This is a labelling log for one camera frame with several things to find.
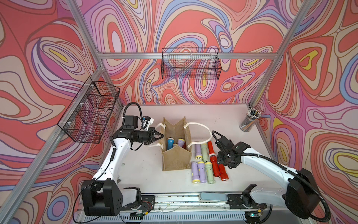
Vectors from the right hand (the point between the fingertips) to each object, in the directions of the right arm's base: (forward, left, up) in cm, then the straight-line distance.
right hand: (223, 165), depth 82 cm
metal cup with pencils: (+27, -22, +6) cm, 35 cm away
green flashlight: (+9, +10, -1) cm, 14 cm away
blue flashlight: (+18, +32, 0) cm, 37 cm away
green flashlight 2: (-3, +9, -3) cm, 10 cm away
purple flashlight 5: (-1, +13, -2) cm, 14 cm away
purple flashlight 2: (+15, +25, +3) cm, 29 cm away
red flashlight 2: (-5, 0, -3) cm, 6 cm away
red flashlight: (+1, +4, -2) cm, 5 cm away
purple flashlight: (+16, +29, 0) cm, 33 cm away
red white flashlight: (+11, +5, -2) cm, 12 cm away
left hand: (+11, +34, +17) cm, 40 cm away
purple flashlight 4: (-4, +17, -2) cm, 18 cm away
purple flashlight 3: (+10, +14, -1) cm, 17 cm away
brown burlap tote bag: (+1, +27, +11) cm, 30 cm away
